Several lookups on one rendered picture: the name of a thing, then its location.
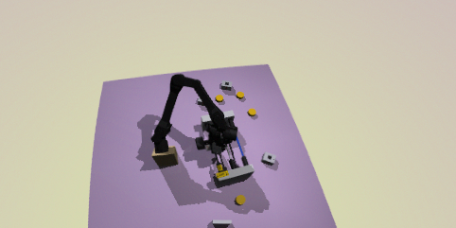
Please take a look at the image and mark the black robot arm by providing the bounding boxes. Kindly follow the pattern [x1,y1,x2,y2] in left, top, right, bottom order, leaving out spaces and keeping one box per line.
[150,74,237,154]

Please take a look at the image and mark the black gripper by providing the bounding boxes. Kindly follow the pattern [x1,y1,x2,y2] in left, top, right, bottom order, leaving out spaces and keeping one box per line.
[196,134,233,150]

